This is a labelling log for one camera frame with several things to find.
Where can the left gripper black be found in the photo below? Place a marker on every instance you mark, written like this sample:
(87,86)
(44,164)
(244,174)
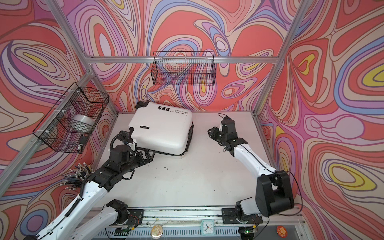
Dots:
(142,161)

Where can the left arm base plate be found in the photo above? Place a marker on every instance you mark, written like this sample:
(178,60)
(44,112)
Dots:
(135,216)

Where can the black suitcase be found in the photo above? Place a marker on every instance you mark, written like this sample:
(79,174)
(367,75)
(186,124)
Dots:
(165,129)

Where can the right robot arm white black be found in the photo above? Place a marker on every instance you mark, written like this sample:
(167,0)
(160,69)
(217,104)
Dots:
(274,193)

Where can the black wire basket back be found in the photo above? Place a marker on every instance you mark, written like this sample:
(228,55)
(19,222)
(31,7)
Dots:
(184,68)

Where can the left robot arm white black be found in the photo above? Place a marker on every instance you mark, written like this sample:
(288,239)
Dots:
(124,158)

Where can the black wire basket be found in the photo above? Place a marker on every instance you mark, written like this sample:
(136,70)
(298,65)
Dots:
(76,100)
(184,68)

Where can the small black device in basket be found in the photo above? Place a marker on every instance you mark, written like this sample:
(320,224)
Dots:
(81,143)

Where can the small teal clock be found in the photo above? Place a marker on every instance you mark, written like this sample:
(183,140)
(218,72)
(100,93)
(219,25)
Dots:
(208,228)

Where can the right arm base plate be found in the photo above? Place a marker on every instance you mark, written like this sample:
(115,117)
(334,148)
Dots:
(237,216)

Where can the red pen cup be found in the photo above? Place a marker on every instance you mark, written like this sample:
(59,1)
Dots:
(74,179)

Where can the round orange sticker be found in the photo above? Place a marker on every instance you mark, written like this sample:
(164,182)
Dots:
(282,232)

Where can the black wire basket left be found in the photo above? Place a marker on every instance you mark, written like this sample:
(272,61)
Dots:
(76,100)

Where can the round beige badge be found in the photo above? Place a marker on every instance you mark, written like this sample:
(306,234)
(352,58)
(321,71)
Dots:
(157,232)

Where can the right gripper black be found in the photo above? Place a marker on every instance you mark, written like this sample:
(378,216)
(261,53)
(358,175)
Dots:
(212,132)

